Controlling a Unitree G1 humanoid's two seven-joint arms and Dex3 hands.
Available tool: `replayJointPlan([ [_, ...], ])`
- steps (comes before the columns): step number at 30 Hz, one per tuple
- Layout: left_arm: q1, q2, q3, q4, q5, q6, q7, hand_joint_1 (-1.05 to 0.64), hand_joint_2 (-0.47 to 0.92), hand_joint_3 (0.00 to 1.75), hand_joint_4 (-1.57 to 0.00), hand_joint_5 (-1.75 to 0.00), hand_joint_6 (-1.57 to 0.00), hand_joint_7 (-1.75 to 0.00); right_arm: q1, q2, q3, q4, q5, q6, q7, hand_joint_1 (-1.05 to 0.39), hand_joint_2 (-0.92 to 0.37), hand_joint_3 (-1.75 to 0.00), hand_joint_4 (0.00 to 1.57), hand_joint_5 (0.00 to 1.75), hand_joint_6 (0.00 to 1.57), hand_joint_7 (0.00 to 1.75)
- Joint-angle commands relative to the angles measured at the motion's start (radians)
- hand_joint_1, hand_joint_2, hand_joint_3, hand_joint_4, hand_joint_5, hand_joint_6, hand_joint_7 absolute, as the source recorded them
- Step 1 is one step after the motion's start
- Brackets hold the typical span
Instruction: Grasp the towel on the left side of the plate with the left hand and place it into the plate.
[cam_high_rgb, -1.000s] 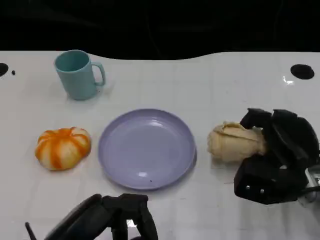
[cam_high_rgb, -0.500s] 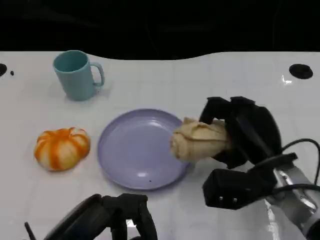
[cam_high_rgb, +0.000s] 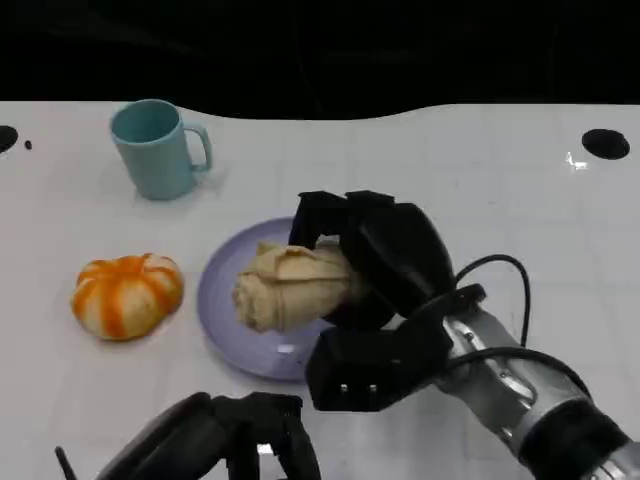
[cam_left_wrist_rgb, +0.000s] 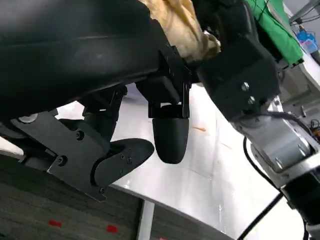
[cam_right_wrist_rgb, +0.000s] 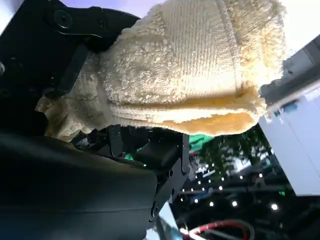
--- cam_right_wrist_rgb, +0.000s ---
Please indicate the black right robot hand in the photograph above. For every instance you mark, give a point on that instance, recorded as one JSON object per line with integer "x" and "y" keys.
{"x": 62, "y": 187}

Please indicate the beige towel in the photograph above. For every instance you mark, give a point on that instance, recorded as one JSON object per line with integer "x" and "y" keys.
{"x": 187, "y": 70}

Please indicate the lilac plate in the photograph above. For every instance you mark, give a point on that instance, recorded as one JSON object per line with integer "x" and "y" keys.
{"x": 125, "y": 6}

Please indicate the white cabinet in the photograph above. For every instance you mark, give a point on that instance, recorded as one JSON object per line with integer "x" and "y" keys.
{"x": 300, "y": 130}

